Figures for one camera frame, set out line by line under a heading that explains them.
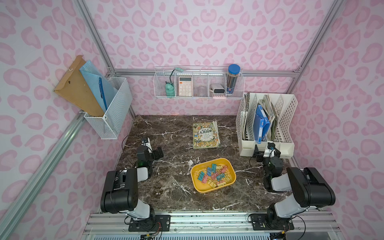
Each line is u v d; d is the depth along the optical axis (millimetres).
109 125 728
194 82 1003
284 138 1032
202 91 949
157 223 719
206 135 1070
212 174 866
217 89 903
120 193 460
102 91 665
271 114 859
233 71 839
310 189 440
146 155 732
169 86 906
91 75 666
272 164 687
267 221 716
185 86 951
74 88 687
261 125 865
